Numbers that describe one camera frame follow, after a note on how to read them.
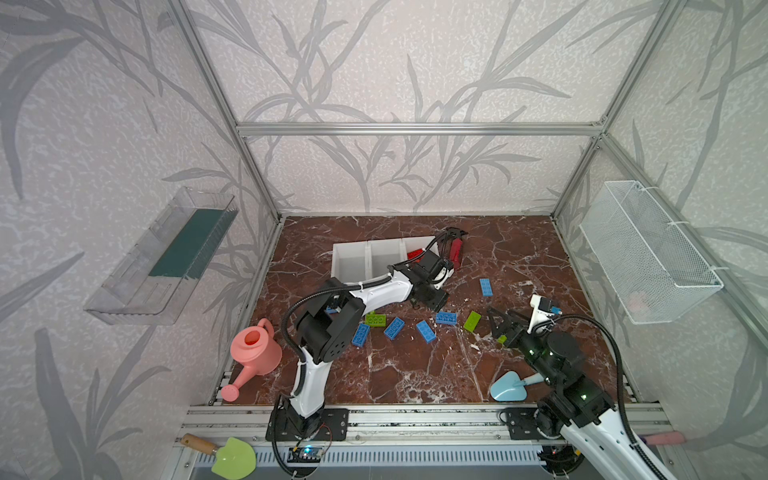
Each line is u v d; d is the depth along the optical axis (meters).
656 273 0.62
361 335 0.87
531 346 0.67
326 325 0.51
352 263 1.04
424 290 0.77
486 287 0.99
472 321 0.91
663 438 0.71
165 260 0.68
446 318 0.91
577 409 0.56
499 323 0.69
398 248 1.01
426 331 0.89
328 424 0.74
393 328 0.89
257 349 0.75
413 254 0.98
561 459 0.73
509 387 0.79
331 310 0.56
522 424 0.73
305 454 0.71
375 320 0.91
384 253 1.03
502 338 0.67
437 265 0.76
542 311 0.66
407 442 0.72
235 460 0.70
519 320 0.67
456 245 1.08
